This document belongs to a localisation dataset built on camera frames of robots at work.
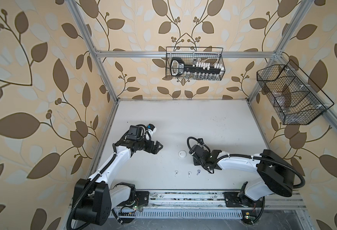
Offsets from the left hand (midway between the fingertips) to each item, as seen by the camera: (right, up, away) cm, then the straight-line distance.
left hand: (153, 142), depth 84 cm
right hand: (+27, -10, +5) cm, 29 cm away
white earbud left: (+14, -18, -1) cm, 22 cm away
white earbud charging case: (+17, -8, +5) cm, 20 cm away
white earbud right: (+21, -18, -1) cm, 28 cm away
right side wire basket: (+76, +25, -11) cm, 80 cm away
